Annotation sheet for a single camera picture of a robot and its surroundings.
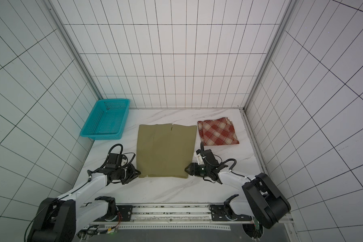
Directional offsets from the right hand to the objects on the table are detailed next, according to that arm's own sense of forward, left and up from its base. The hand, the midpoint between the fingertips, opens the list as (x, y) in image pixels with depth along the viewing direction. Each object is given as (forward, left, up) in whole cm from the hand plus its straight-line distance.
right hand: (188, 167), depth 87 cm
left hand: (-6, +28, -1) cm, 29 cm away
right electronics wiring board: (-28, -32, -2) cm, 43 cm away
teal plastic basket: (+34, +64, -1) cm, 73 cm away
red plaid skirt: (+26, -19, +1) cm, 33 cm away
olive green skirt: (+11, +16, -2) cm, 19 cm away
